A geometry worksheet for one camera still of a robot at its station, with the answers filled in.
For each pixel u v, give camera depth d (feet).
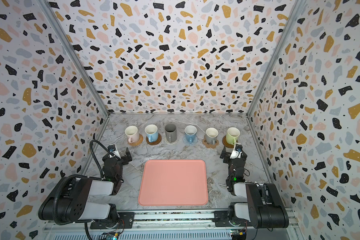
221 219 2.42
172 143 3.35
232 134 3.21
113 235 2.30
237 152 2.46
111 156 2.45
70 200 1.41
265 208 1.42
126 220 2.41
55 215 1.27
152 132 3.25
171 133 3.19
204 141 3.47
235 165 2.22
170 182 2.92
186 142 3.42
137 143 3.39
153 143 3.39
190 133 3.22
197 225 2.42
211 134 3.28
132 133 3.14
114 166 2.25
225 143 3.39
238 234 2.35
